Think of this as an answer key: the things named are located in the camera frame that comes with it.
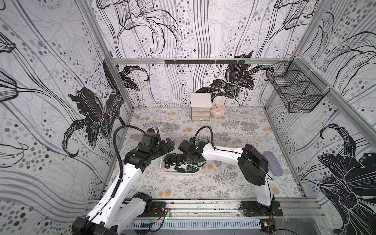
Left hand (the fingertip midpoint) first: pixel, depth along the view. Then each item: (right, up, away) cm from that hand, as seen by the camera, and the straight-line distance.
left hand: (170, 149), depth 78 cm
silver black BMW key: (+12, -13, +8) cm, 19 cm away
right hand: (+12, -8, +13) cm, 20 cm away
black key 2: (+1, -8, +10) cm, 13 cm away
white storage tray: (+8, -11, +10) cm, 16 cm away
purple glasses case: (+61, -12, +7) cm, 62 cm away
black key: (-3, -8, +10) cm, 13 cm away
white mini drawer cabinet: (+19, +26, +24) cm, 40 cm away
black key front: (+4, -8, +9) cm, 13 cm away
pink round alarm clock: (+33, +24, +37) cm, 55 cm away
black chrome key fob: (+5, -14, +9) cm, 18 cm away
